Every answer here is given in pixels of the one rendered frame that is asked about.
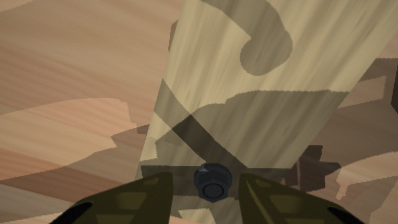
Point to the dark grey hex nut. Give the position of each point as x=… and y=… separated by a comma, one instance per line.
x=213, y=173

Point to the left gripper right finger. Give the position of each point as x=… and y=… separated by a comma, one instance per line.
x=263, y=201

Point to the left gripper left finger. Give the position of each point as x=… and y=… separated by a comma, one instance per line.
x=144, y=201

